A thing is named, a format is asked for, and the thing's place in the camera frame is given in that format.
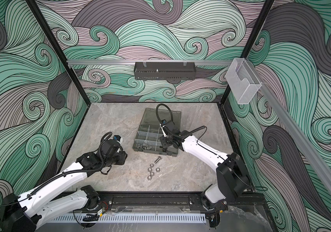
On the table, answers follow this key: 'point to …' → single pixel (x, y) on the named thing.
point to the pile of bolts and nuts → (152, 174)
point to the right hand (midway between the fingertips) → (165, 139)
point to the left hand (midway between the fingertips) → (125, 154)
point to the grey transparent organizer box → (147, 138)
